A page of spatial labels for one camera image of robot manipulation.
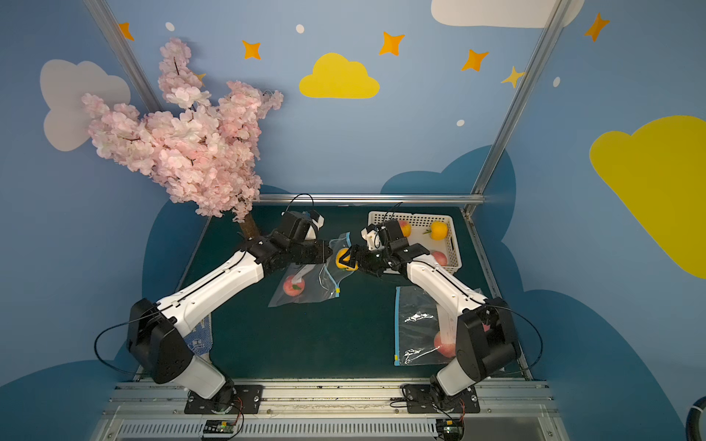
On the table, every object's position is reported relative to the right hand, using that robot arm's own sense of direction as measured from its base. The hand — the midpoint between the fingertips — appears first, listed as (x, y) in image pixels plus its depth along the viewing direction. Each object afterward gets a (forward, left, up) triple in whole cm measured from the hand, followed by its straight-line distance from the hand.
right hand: (351, 261), depth 83 cm
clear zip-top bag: (-6, +13, -5) cm, 15 cm away
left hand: (+1, +5, +5) cm, 7 cm away
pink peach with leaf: (-21, -29, -12) cm, 38 cm away
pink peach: (-5, +19, -12) cm, 23 cm away
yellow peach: (+26, -33, -14) cm, 44 cm away
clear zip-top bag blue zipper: (-13, -22, -15) cm, 29 cm away
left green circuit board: (-43, +33, -18) cm, 57 cm away
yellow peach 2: (+1, +4, +2) cm, 4 cm away
